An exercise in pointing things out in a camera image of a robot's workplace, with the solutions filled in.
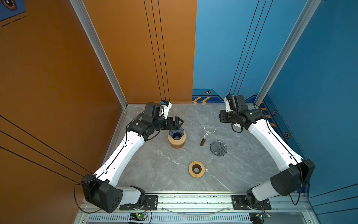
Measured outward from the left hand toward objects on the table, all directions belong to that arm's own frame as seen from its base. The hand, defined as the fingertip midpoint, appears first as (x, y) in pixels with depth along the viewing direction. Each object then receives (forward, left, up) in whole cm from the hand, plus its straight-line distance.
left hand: (178, 120), depth 75 cm
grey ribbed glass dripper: (-4, -26, -23) cm, 35 cm away
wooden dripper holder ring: (-3, +1, -21) cm, 21 cm away
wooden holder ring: (-17, -12, -27) cm, 34 cm away
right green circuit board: (-40, -42, -28) cm, 65 cm away
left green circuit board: (-41, +20, -29) cm, 54 cm away
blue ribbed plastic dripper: (+3, +1, -18) cm, 19 cm away
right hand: (+6, -25, -2) cm, 26 cm away
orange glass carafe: (-2, +1, -27) cm, 27 cm away
